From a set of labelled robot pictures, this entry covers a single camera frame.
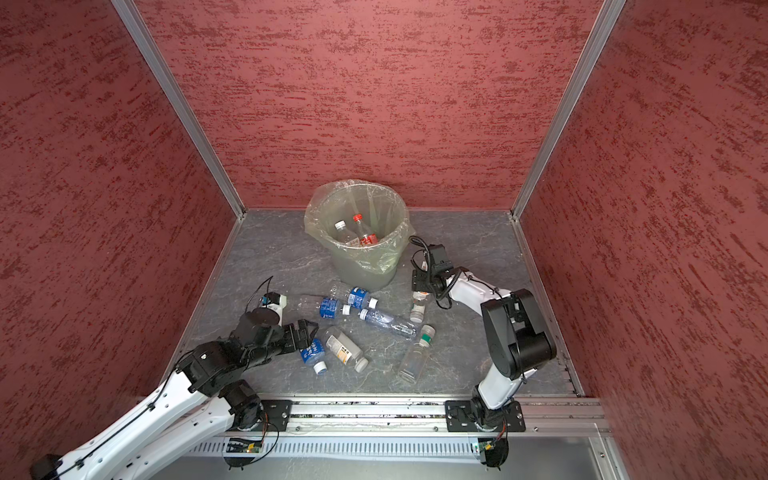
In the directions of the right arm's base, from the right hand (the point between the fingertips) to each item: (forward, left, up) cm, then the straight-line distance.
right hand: (421, 286), depth 95 cm
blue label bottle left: (-8, +29, +3) cm, 30 cm away
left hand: (-19, +33, +8) cm, 39 cm away
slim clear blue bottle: (-11, +13, -1) cm, 17 cm away
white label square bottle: (-6, +1, -1) cm, 7 cm away
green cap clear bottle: (-22, +4, -3) cm, 23 cm away
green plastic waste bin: (+4, +24, +1) cm, 24 cm away
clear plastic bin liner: (+19, +12, +17) cm, 28 cm away
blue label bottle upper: (-6, +20, +3) cm, 21 cm away
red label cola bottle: (+14, +18, +10) cm, 25 cm away
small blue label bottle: (-22, +32, +2) cm, 38 cm away
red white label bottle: (+14, +25, +10) cm, 30 cm away
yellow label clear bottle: (-21, +23, +3) cm, 31 cm away
